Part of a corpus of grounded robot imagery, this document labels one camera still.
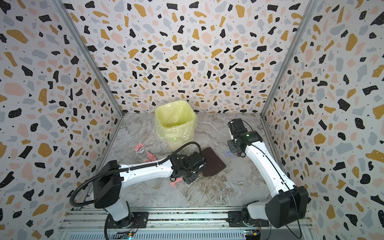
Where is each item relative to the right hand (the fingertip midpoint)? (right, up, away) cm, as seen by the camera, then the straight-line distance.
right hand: (235, 141), depth 80 cm
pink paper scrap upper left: (-51, -12, +15) cm, 54 cm away
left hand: (-22, -17, +1) cm, 28 cm away
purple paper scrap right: (0, -9, +18) cm, 20 cm away
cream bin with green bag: (-37, +11, +23) cm, 45 cm away
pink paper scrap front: (-35, -25, +5) cm, 43 cm away
